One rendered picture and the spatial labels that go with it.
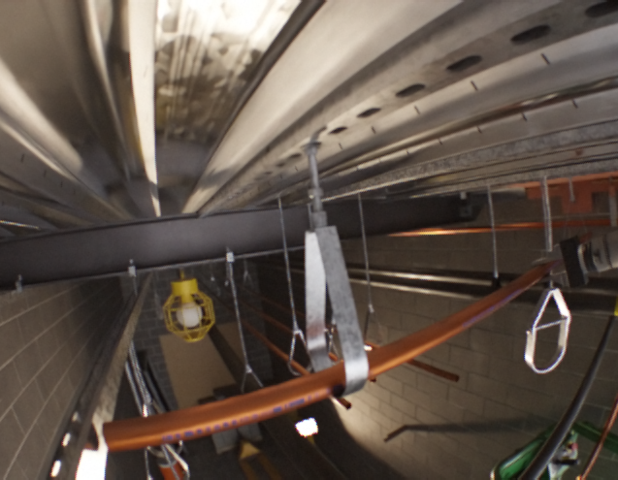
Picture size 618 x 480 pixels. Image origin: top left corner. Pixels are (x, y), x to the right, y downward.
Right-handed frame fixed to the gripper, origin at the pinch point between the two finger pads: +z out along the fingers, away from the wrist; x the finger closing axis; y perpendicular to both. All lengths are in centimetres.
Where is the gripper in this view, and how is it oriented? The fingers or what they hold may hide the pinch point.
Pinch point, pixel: (541, 271)
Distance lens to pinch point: 93.8
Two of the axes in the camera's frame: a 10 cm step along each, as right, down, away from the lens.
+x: 2.3, 9.5, -1.9
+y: -8.8, 1.2, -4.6
